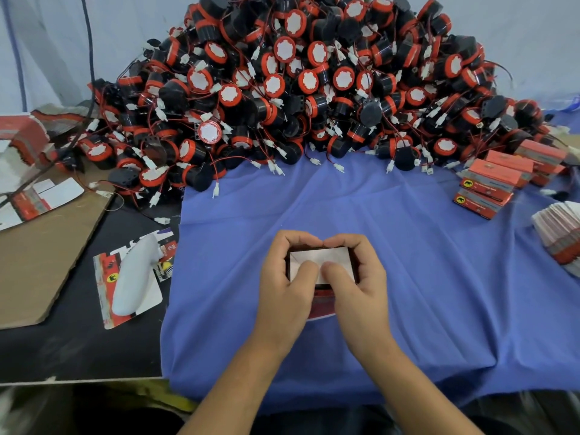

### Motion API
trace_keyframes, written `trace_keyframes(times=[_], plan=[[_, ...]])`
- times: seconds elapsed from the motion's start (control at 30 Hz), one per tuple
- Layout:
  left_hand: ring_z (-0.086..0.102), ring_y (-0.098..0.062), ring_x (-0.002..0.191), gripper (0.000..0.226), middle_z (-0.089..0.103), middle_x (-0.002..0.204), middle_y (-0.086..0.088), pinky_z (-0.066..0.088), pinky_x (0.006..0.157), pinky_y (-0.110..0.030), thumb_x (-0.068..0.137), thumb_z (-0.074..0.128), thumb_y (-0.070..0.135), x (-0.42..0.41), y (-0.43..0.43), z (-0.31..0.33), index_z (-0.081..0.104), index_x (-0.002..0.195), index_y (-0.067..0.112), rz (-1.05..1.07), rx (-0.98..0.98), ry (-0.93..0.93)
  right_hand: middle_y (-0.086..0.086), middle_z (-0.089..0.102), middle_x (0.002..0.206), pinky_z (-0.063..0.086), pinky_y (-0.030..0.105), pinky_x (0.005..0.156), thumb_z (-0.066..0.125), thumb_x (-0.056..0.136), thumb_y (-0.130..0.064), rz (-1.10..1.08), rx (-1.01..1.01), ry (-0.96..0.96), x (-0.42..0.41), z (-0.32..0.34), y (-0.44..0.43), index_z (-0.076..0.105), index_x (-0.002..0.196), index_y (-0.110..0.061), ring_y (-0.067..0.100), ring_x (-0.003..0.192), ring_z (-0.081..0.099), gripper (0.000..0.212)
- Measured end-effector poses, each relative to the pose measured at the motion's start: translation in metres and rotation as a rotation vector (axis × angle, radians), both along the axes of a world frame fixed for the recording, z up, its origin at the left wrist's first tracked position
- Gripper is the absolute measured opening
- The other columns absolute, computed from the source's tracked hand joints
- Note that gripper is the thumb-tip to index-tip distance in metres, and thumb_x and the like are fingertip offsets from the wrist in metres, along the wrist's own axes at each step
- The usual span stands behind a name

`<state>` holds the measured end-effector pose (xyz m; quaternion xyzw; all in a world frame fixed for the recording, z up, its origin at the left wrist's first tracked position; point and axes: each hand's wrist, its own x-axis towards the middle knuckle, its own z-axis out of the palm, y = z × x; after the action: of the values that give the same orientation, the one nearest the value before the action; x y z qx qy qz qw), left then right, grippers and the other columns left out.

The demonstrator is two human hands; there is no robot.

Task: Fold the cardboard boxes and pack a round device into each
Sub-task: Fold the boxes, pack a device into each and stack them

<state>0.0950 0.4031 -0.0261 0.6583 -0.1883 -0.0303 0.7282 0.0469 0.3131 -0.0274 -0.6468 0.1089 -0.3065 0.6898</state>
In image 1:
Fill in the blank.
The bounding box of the person's right forearm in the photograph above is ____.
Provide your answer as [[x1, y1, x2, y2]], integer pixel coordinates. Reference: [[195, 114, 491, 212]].
[[353, 335, 486, 435]]

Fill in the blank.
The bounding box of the person's left hand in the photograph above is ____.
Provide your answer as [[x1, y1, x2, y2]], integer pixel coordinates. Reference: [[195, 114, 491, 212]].
[[252, 231, 326, 361]]

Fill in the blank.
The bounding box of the brown cardboard piece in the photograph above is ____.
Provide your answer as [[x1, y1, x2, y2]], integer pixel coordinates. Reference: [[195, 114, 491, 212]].
[[0, 167, 114, 330]]

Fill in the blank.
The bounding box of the black hanging cable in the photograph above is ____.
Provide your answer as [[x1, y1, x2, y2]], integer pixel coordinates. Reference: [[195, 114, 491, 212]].
[[80, 0, 97, 114]]

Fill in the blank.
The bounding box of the person's right hand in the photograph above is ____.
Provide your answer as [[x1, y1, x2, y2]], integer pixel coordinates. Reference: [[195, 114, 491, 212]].
[[321, 233, 396, 366]]

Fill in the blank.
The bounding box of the person's left forearm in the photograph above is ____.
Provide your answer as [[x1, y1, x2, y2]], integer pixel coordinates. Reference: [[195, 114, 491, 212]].
[[179, 340, 291, 435]]

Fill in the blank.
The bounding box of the blue table cloth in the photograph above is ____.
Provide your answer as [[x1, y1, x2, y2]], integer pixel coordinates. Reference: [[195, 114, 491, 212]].
[[160, 113, 580, 413]]

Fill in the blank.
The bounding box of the pile of black red buzzers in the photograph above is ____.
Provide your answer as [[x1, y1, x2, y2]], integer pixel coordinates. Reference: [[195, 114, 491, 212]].
[[45, 0, 567, 194]]

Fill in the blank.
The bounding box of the stack of box blanks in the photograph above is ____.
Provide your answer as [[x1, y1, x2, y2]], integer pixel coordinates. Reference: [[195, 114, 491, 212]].
[[532, 201, 580, 278]]

